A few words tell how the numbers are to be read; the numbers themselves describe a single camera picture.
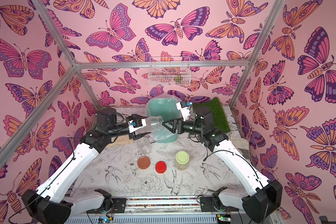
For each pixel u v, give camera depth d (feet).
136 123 1.77
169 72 3.13
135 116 2.08
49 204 1.21
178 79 3.11
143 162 2.94
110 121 1.75
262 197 1.22
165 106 3.12
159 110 3.29
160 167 2.81
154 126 2.03
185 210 2.39
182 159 2.55
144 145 3.16
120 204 2.41
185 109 2.02
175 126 1.92
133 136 1.98
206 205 2.39
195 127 1.91
